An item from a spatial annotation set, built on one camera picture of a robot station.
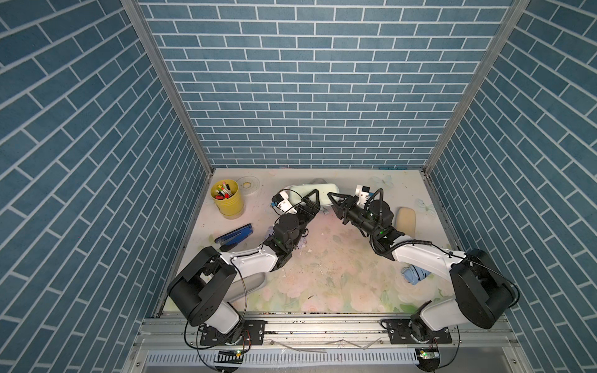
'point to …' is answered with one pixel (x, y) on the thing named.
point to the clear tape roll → (248, 185)
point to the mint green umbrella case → (297, 193)
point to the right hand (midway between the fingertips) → (330, 196)
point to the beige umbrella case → (406, 221)
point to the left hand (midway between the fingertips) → (322, 198)
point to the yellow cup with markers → (228, 197)
